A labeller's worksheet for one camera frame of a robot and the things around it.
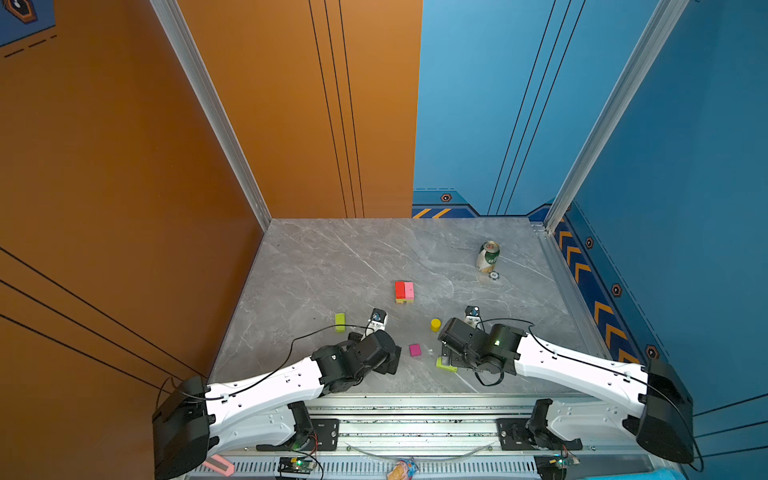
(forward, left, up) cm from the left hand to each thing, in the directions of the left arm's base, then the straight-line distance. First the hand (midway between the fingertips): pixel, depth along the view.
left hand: (386, 343), depth 80 cm
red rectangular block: (+21, -4, -5) cm, 21 cm away
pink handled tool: (-26, +39, -8) cm, 48 cm away
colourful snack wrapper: (-27, -4, -5) cm, 28 cm away
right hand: (-3, -18, -1) cm, 18 cm away
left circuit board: (-26, +19, -9) cm, 34 cm away
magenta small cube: (+1, -8, -8) cm, 12 cm away
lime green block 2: (+10, +15, -7) cm, 19 cm away
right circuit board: (-25, -42, -7) cm, 49 cm away
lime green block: (+17, -5, -7) cm, 19 cm away
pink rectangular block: (+20, -7, -4) cm, 21 cm away
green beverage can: (+31, -33, +1) cm, 45 cm away
